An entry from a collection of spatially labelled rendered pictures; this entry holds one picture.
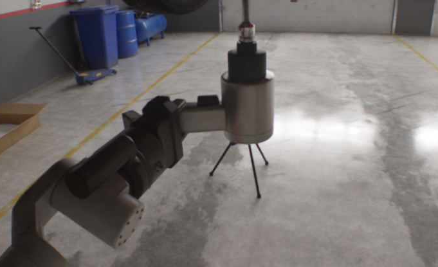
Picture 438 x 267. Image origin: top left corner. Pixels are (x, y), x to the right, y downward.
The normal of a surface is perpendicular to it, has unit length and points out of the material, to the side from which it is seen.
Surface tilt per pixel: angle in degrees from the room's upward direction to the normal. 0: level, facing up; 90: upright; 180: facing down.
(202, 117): 92
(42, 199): 115
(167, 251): 0
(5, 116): 90
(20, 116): 90
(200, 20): 90
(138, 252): 0
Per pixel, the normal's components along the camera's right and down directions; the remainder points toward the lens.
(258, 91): 0.36, 0.41
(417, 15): -0.22, 0.43
